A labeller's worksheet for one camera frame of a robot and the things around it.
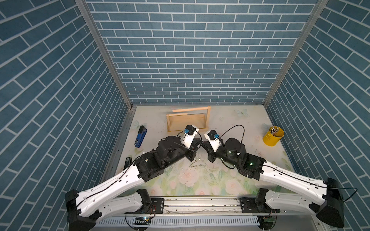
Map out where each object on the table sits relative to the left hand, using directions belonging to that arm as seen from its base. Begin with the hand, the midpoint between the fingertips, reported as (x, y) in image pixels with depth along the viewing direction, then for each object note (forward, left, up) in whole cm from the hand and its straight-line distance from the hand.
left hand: (204, 142), depth 63 cm
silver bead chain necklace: (-8, +3, +1) cm, 9 cm away
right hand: (+3, 0, -6) cm, 7 cm away
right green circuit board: (-26, -33, -31) cm, 52 cm away
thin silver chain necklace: (+2, +3, -32) cm, 32 cm away
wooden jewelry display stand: (+40, 0, -29) cm, 50 cm away
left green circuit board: (-26, +30, -35) cm, 53 cm away
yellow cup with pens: (+17, -47, -20) cm, 53 cm away
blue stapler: (+23, +40, -29) cm, 54 cm away
